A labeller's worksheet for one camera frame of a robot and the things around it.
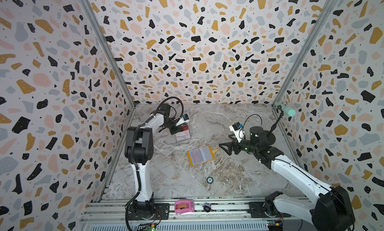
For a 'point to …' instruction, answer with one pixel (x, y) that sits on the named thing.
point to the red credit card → (185, 127)
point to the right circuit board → (275, 225)
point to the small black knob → (207, 207)
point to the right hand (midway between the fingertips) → (225, 138)
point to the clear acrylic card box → (184, 135)
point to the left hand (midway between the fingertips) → (183, 125)
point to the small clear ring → (225, 181)
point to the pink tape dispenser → (182, 206)
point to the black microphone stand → (273, 126)
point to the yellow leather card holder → (201, 155)
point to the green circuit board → (152, 228)
